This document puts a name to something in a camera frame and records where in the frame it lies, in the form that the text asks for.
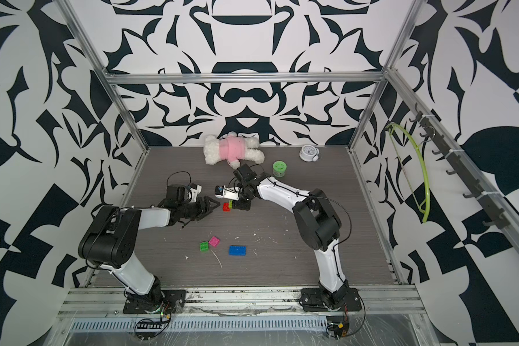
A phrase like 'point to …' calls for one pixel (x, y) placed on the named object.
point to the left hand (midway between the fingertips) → (215, 203)
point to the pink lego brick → (214, 241)
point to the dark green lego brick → (204, 247)
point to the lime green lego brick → (231, 202)
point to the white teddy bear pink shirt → (231, 148)
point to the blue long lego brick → (238, 250)
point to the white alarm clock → (309, 153)
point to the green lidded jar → (279, 168)
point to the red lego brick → (225, 207)
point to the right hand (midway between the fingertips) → (235, 196)
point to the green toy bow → (424, 205)
